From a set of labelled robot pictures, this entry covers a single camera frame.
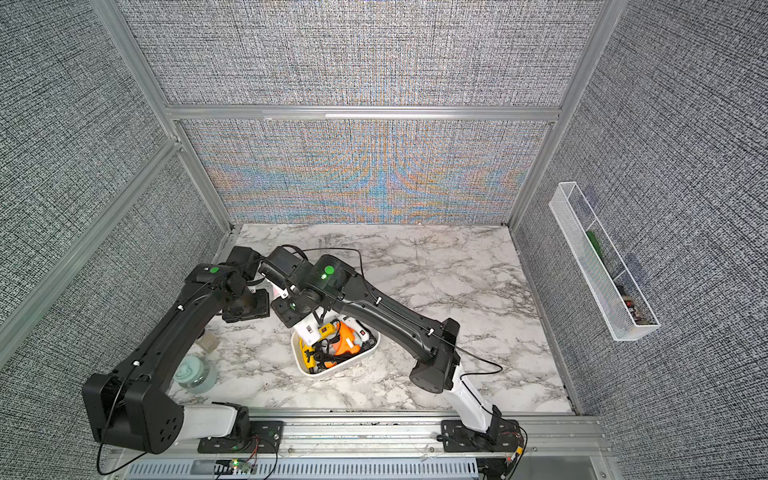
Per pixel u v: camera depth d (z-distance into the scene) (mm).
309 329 665
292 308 577
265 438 719
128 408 391
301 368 786
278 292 596
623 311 630
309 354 835
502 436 717
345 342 844
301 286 498
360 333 866
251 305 684
